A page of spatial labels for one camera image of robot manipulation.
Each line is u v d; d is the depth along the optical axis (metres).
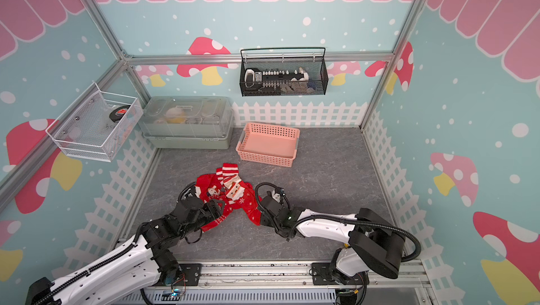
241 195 0.92
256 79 0.88
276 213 0.64
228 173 1.00
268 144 1.15
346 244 0.79
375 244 0.43
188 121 1.02
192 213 0.60
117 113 0.78
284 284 0.74
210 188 0.94
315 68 0.96
